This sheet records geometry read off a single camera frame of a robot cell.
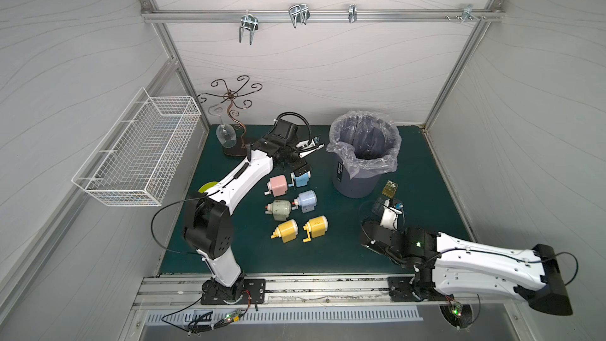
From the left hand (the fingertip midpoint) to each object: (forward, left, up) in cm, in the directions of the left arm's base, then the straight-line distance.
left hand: (305, 153), depth 86 cm
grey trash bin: (-4, -17, -17) cm, 24 cm away
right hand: (-24, -20, -8) cm, 32 cm away
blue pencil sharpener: (-13, -1, -12) cm, 18 cm away
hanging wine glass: (+7, +31, +2) cm, 32 cm away
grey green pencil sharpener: (-17, +8, -11) cm, 22 cm away
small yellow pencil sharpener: (-24, +5, -13) cm, 28 cm away
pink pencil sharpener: (-7, +11, -12) cm, 18 cm away
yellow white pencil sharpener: (-23, -4, -12) cm, 27 cm away
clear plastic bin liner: (+9, -25, -4) cm, 27 cm away
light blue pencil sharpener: (-2, +3, -15) cm, 16 cm away
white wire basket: (-17, +47, +12) cm, 51 cm away
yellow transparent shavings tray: (-3, -36, -19) cm, 41 cm away
